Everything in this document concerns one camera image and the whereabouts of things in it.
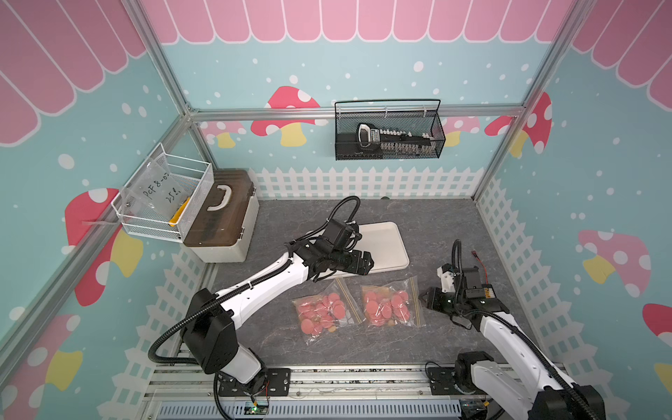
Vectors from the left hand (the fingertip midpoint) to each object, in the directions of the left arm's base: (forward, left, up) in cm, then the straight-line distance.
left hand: (361, 266), depth 79 cm
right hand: (-4, -21, -11) cm, 25 cm away
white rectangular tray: (+21, -11, -17) cm, 29 cm away
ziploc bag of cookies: (-10, +13, -14) cm, 21 cm away
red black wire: (+9, -48, -17) cm, 51 cm away
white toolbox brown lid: (+12, +45, +3) cm, 47 cm away
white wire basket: (+22, +52, +16) cm, 58 cm away
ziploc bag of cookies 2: (-6, -11, -14) cm, 19 cm away
